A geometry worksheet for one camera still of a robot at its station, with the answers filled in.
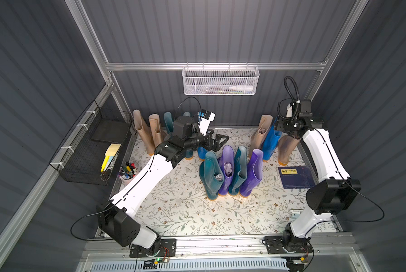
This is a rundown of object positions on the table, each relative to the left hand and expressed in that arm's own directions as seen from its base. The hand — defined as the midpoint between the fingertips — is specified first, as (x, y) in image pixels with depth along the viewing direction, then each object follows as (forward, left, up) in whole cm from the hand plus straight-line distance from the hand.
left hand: (224, 136), depth 68 cm
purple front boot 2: (-11, -12, -10) cm, 19 cm away
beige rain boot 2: (+22, +35, -12) cm, 43 cm away
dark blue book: (+1, -44, -36) cm, 57 cm away
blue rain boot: (+11, -27, -16) cm, 33 cm away
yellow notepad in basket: (-3, +49, -9) cm, 50 cm away
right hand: (+14, -31, -7) cm, 35 cm away
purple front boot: (-3, -2, -17) cm, 17 cm away
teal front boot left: (-9, +5, -14) cm, 18 cm away
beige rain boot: (+16, +40, -10) cm, 44 cm away
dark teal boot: (+14, +18, -30) cm, 37 cm away
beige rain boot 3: (+11, -19, -13) cm, 26 cm away
